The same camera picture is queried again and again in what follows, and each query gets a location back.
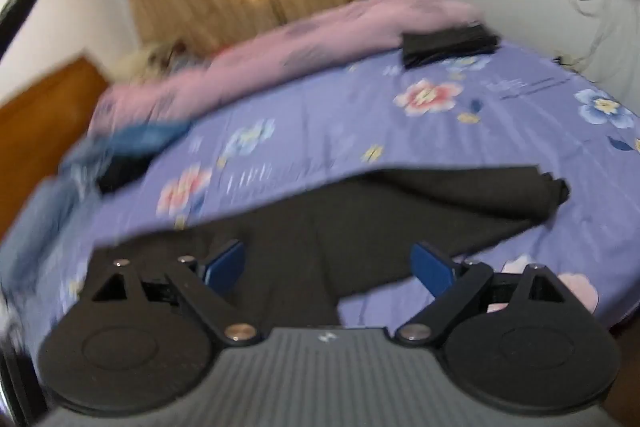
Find blue and black clothes pile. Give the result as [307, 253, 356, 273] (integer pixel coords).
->
[58, 122, 192, 195]

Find black pants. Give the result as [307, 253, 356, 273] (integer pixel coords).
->
[87, 167, 570, 329]

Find hanging wall cables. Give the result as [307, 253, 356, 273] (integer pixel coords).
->
[544, 0, 640, 76]

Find wooden headboard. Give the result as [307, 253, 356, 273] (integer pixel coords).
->
[0, 56, 108, 233]

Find purple floral bed sheet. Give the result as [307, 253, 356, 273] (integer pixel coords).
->
[13, 43, 639, 353]

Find blue grey pillow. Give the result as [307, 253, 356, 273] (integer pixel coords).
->
[0, 175, 106, 308]

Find folded black garment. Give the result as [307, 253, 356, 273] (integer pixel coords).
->
[401, 23, 501, 69]

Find pink blanket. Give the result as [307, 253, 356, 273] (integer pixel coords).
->
[89, 0, 482, 134]

